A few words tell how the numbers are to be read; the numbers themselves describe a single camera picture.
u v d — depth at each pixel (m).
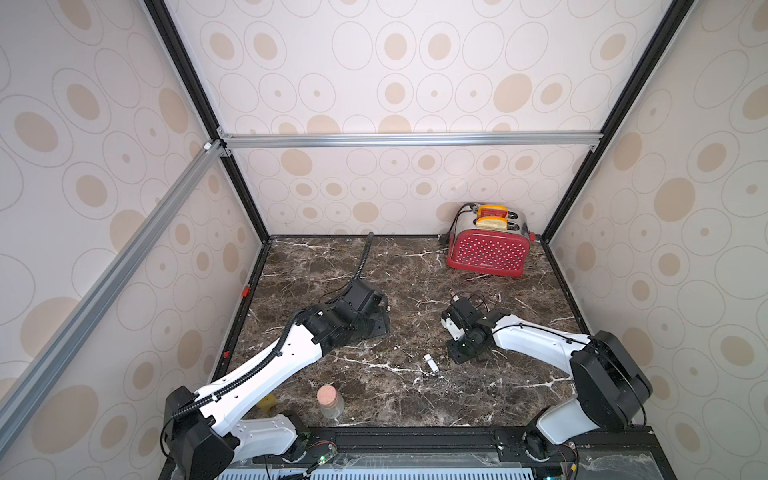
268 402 0.77
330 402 0.71
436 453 0.73
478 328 0.65
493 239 0.97
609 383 0.44
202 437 0.37
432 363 0.87
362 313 0.56
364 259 1.12
